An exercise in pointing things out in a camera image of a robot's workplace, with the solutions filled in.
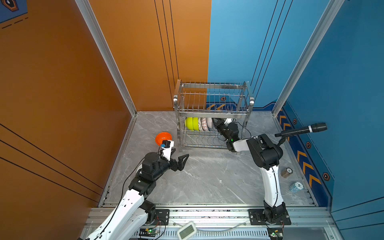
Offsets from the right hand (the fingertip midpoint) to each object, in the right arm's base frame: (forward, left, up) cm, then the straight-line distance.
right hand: (212, 116), depth 97 cm
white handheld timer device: (-60, +14, -13) cm, 63 cm away
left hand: (-28, +17, +4) cm, 33 cm away
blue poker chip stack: (-41, -42, -11) cm, 60 cm away
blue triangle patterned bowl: (-4, +5, -3) cm, 7 cm away
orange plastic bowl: (-8, +34, -11) cm, 37 cm away
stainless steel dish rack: (+14, -14, 0) cm, 20 cm away
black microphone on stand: (-21, -48, +13) cm, 54 cm away
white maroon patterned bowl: (-3, +8, -5) cm, 10 cm away
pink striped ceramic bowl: (-4, +2, -2) cm, 4 cm away
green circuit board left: (-61, +33, -16) cm, 71 cm away
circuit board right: (-61, -28, -17) cm, 69 cm away
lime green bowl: (-2, +15, -4) cm, 16 cm away
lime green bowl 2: (-3, +11, -4) cm, 12 cm away
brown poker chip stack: (-33, -41, -11) cm, 54 cm away
